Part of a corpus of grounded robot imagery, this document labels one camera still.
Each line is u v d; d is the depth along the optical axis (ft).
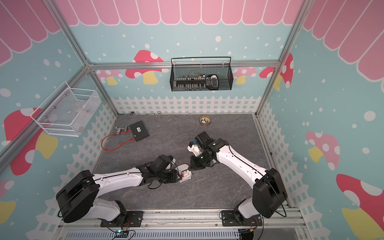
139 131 3.54
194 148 2.44
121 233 2.39
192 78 3.04
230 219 2.39
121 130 3.58
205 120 3.79
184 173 2.76
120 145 3.37
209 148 1.90
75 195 1.40
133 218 2.48
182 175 2.78
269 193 1.36
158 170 2.21
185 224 2.42
